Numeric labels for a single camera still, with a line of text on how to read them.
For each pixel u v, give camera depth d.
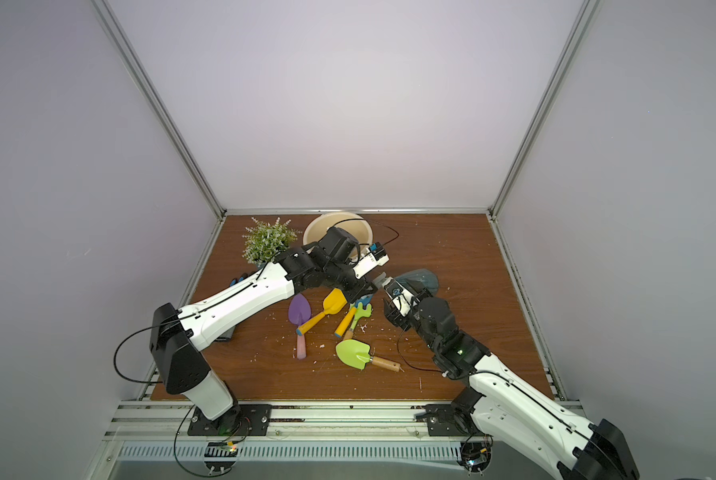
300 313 0.92
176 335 0.46
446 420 0.73
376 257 0.66
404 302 0.63
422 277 0.88
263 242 0.88
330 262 0.58
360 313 0.92
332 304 0.94
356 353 0.82
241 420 0.68
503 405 0.48
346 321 0.88
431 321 0.56
